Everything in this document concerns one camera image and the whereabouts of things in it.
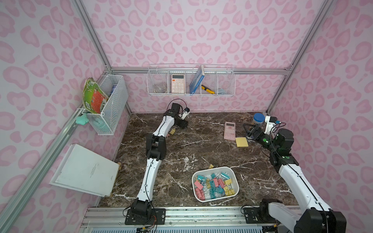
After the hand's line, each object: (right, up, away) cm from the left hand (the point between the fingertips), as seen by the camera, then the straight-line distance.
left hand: (181, 119), depth 114 cm
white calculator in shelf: (-1, +23, -19) cm, 30 cm away
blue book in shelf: (+12, +21, -26) cm, 35 cm away
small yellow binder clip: (+21, -30, -24) cm, 44 cm away
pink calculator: (+36, -9, -7) cm, 38 cm away
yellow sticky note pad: (+43, -16, -13) cm, 48 cm away
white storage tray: (+20, -37, -34) cm, 54 cm away
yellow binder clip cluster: (+18, -37, -32) cm, 52 cm away
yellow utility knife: (+19, +20, -16) cm, 32 cm away
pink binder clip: (+12, -40, -36) cm, 55 cm away
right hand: (+37, -5, -38) cm, 53 cm away
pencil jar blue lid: (+50, 0, -24) cm, 55 cm away
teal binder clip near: (+14, -35, -30) cm, 48 cm away
